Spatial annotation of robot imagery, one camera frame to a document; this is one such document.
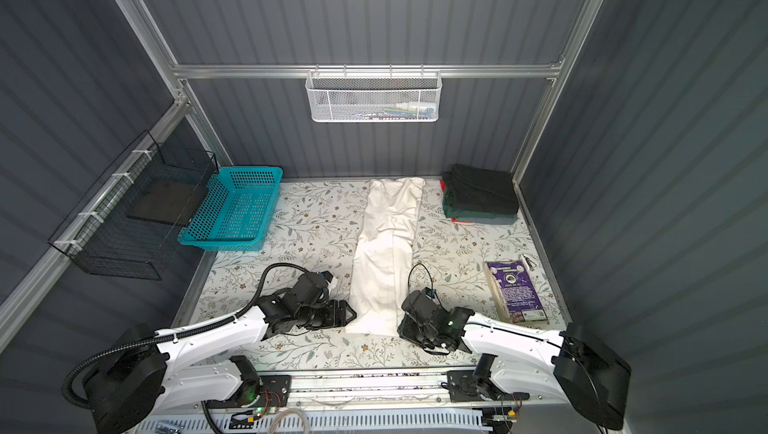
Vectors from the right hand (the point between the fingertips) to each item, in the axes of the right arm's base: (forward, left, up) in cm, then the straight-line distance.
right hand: (400, 334), depth 81 cm
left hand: (+4, +14, +3) cm, 15 cm away
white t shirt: (+19, +5, 0) cm, 20 cm away
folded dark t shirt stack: (+45, -29, +7) cm, 54 cm away
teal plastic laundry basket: (+45, +61, 0) cm, 75 cm away
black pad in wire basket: (+26, +61, +28) cm, 71 cm away
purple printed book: (+11, -34, +1) cm, 35 cm away
